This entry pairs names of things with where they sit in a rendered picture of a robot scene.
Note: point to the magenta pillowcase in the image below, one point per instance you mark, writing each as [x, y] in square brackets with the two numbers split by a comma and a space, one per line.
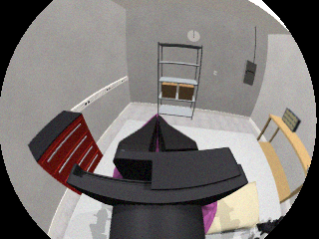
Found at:
[208, 211]

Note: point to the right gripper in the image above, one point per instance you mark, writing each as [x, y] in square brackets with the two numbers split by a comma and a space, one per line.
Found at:
[264, 227]

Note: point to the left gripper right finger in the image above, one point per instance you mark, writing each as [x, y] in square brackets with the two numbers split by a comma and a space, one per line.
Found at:
[174, 140]

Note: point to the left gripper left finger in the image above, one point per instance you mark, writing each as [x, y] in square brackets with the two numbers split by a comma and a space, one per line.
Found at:
[141, 139]

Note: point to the cream pillow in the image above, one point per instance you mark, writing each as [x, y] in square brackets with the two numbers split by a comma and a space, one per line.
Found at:
[237, 211]

